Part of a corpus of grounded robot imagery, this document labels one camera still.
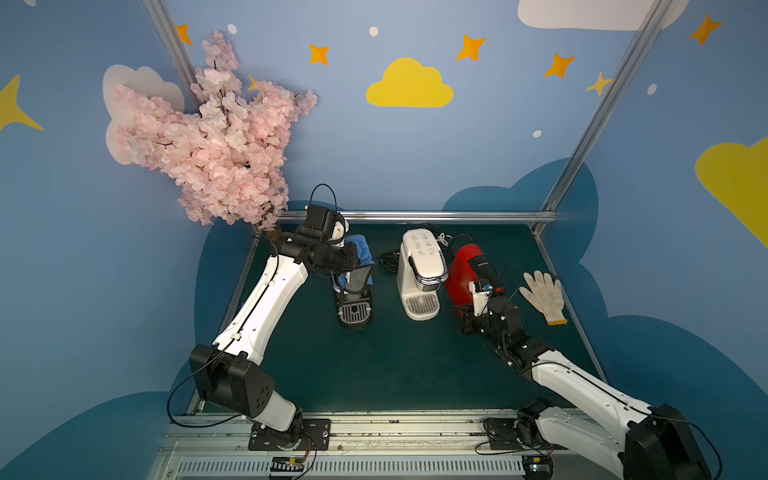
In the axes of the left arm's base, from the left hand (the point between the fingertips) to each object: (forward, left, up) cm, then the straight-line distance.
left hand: (357, 257), depth 79 cm
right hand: (-6, -31, -13) cm, 34 cm away
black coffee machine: (-6, +1, -10) cm, 12 cm away
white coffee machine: (-1, -18, -3) cm, 18 cm away
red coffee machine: (-2, -28, -3) cm, 29 cm away
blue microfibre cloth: (0, -2, +1) cm, 2 cm away
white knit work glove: (+6, -64, -26) cm, 69 cm away
